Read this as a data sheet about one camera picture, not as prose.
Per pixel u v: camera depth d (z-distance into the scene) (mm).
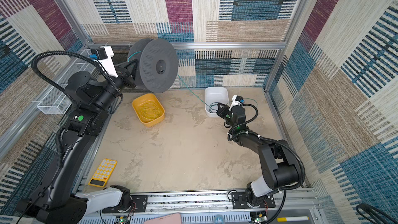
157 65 559
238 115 674
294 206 740
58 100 698
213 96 1143
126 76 480
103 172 813
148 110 1057
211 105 1103
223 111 783
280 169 447
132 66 542
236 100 801
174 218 696
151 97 1091
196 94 1188
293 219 700
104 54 447
